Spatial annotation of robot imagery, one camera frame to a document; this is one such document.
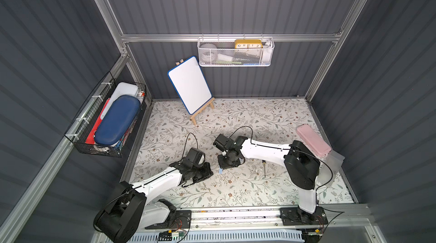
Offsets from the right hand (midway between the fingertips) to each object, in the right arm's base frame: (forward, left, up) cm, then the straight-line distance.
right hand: (224, 164), depth 87 cm
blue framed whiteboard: (+38, +19, +21) cm, 47 cm away
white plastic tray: (+23, +48, +31) cm, 62 cm away
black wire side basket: (-2, +53, +32) cm, 62 cm away
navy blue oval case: (+10, +42, +32) cm, 53 cm away
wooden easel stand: (+43, +8, +4) cm, 44 cm away
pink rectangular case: (+17, -52, -3) cm, 55 cm away
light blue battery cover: (-3, +2, -3) cm, 4 cm away
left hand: (-5, +5, -1) cm, 8 cm away
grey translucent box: (+4, -60, -4) cm, 60 cm away
